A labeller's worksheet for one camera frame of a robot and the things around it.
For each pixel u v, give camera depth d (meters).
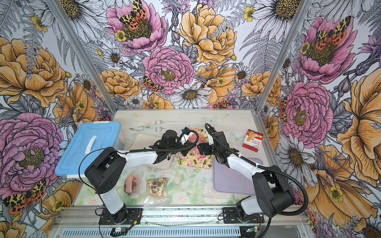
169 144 0.72
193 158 0.94
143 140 1.06
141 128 1.12
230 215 0.74
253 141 0.99
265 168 0.47
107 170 0.48
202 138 1.03
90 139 0.83
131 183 0.79
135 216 0.74
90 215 0.76
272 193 0.43
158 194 0.79
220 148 0.69
